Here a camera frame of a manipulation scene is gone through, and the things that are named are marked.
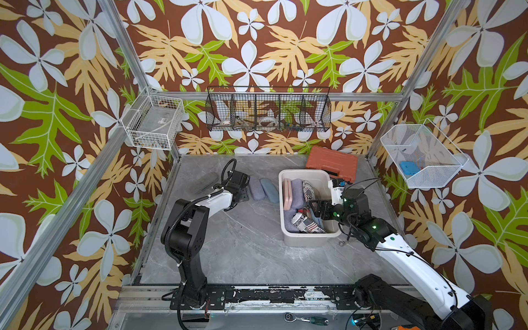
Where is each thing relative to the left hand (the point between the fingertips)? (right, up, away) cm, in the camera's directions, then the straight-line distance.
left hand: (240, 191), depth 99 cm
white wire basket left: (-37, +31, -12) cm, 50 cm away
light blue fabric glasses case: (+15, 0, +3) cm, 15 cm away
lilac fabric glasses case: (+26, -2, -14) cm, 30 cm away
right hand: (+31, -2, -21) cm, 38 cm away
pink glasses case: (+21, 0, -15) cm, 26 cm away
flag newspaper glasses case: (+26, -10, -21) cm, 34 cm away
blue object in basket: (+69, +11, -19) cm, 73 cm away
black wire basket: (+14, +40, -1) cm, 42 cm away
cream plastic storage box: (+37, +5, -8) cm, 38 cm away
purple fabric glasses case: (+8, +2, +3) cm, 9 cm away
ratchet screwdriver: (+21, -42, -28) cm, 55 cm away
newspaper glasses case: (+31, +1, -11) cm, 33 cm away
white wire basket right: (+77, +15, -17) cm, 81 cm away
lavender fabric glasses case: (+22, -9, -15) cm, 28 cm away
